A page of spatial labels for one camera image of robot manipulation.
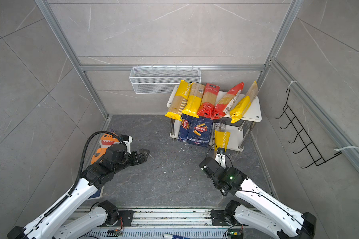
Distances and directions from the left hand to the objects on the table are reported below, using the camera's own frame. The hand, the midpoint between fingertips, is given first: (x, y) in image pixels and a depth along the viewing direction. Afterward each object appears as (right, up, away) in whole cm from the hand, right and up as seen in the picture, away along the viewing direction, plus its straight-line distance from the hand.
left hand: (142, 149), depth 75 cm
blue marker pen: (+14, -39, -7) cm, 42 cm away
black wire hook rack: (+76, +3, -12) cm, 77 cm away
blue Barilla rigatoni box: (+32, +9, +20) cm, 39 cm away
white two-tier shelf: (+57, +18, 0) cm, 59 cm away
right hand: (+38, -9, +2) cm, 39 cm away
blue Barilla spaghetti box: (+22, +10, +23) cm, 33 cm away
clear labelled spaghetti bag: (+44, +12, +26) cm, 53 cm away
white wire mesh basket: (+6, +44, +24) cm, 50 cm away
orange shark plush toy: (-30, +2, +20) cm, 36 cm away
